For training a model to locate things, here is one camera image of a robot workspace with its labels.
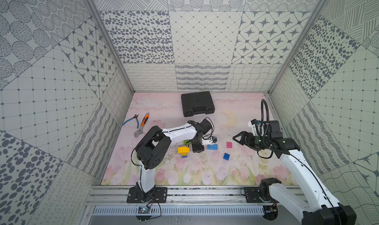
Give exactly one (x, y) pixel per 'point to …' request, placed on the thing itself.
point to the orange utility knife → (145, 119)
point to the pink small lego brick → (229, 144)
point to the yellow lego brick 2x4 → (183, 150)
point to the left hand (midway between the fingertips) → (202, 148)
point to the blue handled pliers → (134, 117)
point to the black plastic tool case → (197, 103)
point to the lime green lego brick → (185, 141)
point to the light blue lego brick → (212, 147)
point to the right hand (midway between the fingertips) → (239, 142)
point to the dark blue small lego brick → (184, 156)
